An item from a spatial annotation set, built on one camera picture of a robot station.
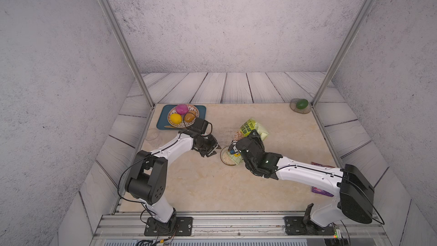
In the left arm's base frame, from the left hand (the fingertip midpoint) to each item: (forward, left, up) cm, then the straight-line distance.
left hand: (223, 148), depth 88 cm
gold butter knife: (+21, +33, -7) cm, 39 cm away
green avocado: (+36, -54, -5) cm, 65 cm away
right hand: (0, -16, +15) cm, 22 cm away
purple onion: (+32, +26, -4) cm, 41 cm away
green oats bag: (+4, -13, +14) cm, 20 cm away
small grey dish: (+37, -50, -8) cm, 63 cm away
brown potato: (+26, +20, -5) cm, 34 cm away
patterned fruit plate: (+24, +25, -9) cm, 36 cm away
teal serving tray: (+27, +39, -9) cm, 48 cm away
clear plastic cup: (+16, +43, -8) cm, 46 cm away
